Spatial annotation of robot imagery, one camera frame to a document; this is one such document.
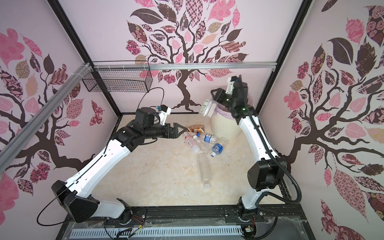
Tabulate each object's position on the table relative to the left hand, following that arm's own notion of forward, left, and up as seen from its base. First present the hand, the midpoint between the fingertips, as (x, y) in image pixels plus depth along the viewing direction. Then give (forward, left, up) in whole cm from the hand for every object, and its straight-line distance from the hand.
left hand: (179, 131), depth 70 cm
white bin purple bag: (+13, -25, -10) cm, 30 cm away
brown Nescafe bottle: (+22, -10, -26) cm, 36 cm away
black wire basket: (+65, +54, -14) cm, 86 cm away
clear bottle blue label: (+5, -22, -25) cm, 34 cm away
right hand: (+20, -18, +10) cm, 29 cm away
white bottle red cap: (+10, -5, -26) cm, 29 cm away
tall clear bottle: (-3, -13, -31) cm, 34 cm away
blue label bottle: (+14, -17, -26) cm, 35 cm away
